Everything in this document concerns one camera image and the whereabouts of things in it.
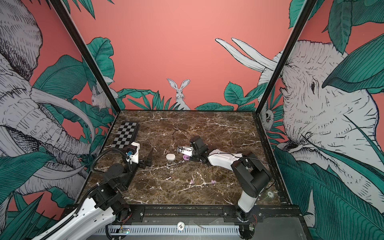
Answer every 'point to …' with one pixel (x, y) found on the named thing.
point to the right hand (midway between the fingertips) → (189, 147)
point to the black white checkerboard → (126, 135)
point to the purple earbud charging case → (186, 157)
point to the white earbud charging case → (170, 156)
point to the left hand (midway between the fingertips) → (143, 144)
